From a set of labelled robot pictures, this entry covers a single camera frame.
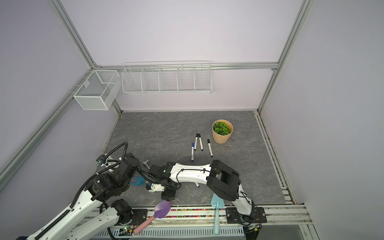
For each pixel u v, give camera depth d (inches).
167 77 39.0
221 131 36.9
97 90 38.1
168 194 27.4
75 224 17.5
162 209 30.3
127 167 21.0
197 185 32.6
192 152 37.9
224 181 18.5
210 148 38.9
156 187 28.3
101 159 23.5
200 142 40.0
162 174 23.6
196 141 40.2
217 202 29.9
